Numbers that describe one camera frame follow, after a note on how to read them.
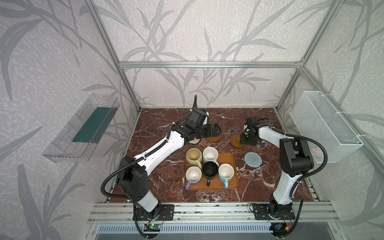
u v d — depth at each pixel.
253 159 0.91
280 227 0.74
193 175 0.84
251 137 0.77
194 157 0.92
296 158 0.51
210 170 0.86
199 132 0.66
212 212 0.75
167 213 0.74
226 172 0.84
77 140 0.63
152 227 0.71
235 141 1.01
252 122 0.81
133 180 0.42
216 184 0.82
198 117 0.61
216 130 0.71
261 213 0.72
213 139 1.02
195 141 1.01
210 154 0.92
